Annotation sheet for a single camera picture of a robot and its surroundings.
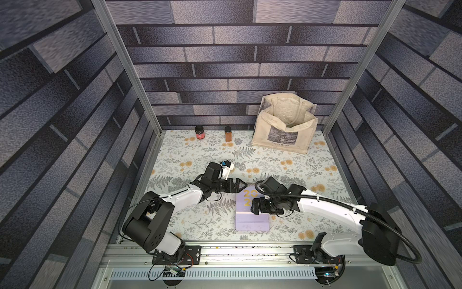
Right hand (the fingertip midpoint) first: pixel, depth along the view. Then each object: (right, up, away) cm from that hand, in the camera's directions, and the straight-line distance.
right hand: (257, 209), depth 81 cm
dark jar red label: (-32, +38, +31) cm, 59 cm away
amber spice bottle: (-14, +37, +29) cm, 49 cm away
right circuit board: (+26, -22, -11) cm, 36 cm away
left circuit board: (-35, -22, -10) cm, 43 cm away
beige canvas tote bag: (+23, +45, +32) cm, 60 cm away
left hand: (-7, +11, +3) cm, 13 cm away
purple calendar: (-6, -4, -2) cm, 7 cm away
